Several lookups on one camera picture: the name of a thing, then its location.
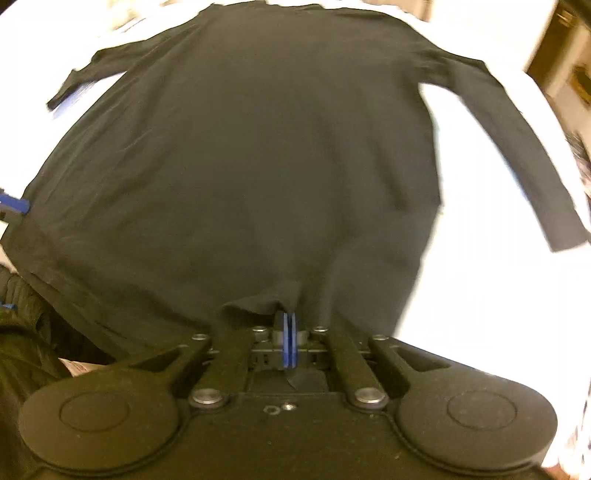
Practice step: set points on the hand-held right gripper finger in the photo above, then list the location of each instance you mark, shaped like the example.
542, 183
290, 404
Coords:
292, 341
282, 341

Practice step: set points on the person's dark quilted jacket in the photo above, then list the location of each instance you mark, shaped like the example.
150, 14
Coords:
27, 332

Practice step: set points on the black long-sleeve shirt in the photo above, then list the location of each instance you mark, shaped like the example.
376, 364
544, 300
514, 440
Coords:
254, 161

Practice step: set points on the white blue printed tablecloth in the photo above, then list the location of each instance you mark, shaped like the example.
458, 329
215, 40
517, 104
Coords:
485, 277

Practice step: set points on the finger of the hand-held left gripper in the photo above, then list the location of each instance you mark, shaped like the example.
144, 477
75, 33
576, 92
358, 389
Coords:
14, 204

